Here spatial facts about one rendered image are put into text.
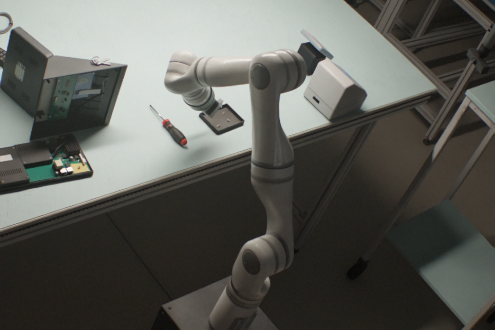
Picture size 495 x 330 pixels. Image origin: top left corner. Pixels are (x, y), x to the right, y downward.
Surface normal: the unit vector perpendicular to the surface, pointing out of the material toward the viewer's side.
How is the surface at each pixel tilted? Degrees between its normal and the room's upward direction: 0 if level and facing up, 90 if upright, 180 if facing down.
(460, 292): 0
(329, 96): 90
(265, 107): 86
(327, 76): 90
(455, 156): 0
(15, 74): 90
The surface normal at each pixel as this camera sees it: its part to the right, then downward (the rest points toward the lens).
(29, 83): -0.55, 0.40
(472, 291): 0.32, -0.70
